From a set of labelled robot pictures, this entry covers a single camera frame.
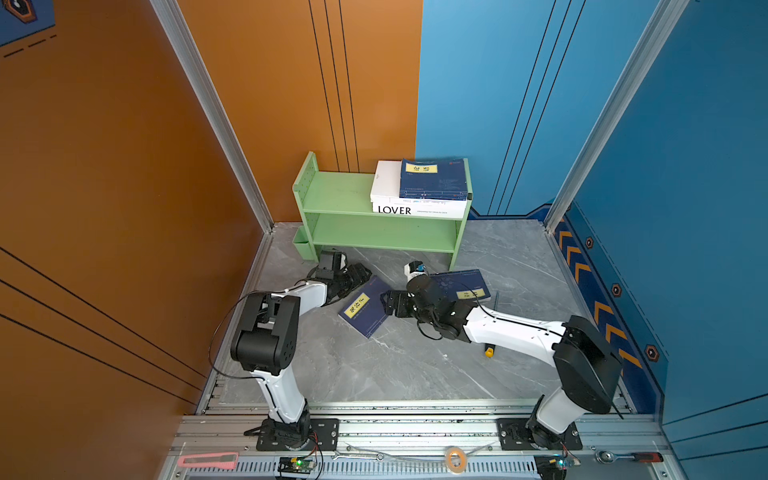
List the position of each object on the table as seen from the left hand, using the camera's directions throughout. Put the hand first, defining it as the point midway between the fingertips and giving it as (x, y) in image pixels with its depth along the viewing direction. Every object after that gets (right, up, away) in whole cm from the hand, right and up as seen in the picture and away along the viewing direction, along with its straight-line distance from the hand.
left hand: (366, 273), depth 98 cm
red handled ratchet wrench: (+58, -40, -30) cm, 77 cm away
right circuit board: (+47, -44, -27) cm, 70 cm away
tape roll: (+26, -42, -27) cm, 57 cm away
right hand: (+8, -6, -15) cm, 17 cm away
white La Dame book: (+7, +28, -13) cm, 32 cm away
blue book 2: (+33, -4, +4) cm, 34 cm away
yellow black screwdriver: (+36, -21, -13) cm, 44 cm away
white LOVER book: (+25, +19, -17) cm, 35 cm away
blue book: (0, -12, -3) cm, 12 cm away
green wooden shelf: (-8, +19, -11) cm, 23 cm away
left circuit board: (-14, -44, -27) cm, 54 cm away
